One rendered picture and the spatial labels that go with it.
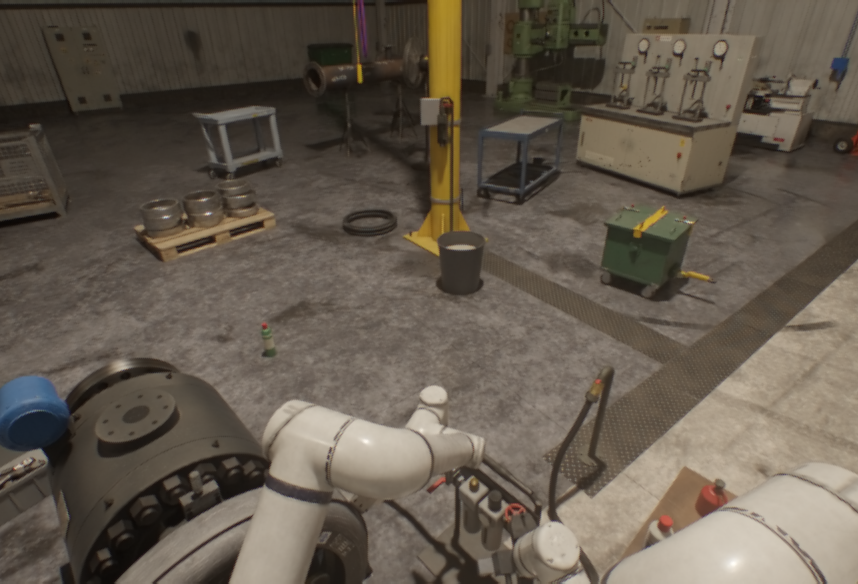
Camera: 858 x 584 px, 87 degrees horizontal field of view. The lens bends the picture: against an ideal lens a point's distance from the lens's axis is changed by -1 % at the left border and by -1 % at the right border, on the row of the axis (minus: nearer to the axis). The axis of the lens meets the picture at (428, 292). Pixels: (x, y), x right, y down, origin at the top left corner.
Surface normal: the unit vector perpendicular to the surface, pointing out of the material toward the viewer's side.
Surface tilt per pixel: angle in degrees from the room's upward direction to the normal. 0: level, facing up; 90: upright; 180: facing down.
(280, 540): 48
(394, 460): 44
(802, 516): 5
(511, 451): 0
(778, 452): 0
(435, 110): 90
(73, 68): 90
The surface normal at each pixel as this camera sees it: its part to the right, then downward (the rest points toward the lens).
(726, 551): -0.33, -0.88
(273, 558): 0.17, -0.22
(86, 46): 0.60, 0.41
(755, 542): -0.13, -0.91
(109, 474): -0.31, -0.65
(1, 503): 0.82, 0.28
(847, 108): -0.80, 0.32
